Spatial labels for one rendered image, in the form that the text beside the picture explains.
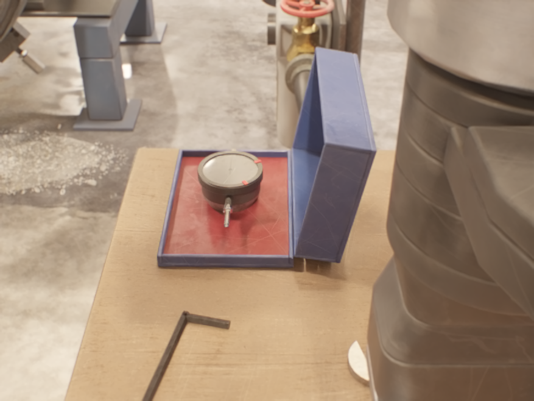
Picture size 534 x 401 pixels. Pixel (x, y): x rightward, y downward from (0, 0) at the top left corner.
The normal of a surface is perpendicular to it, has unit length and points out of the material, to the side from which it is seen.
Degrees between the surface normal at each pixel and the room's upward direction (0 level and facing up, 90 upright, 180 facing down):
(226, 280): 0
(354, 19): 89
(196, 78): 0
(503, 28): 89
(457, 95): 90
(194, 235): 0
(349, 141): 11
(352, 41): 90
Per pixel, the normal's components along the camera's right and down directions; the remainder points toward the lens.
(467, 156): -1.00, 0.00
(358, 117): 0.18, -0.79
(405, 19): -0.97, 0.14
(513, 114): -0.44, 0.54
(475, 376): 0.00, 0.60
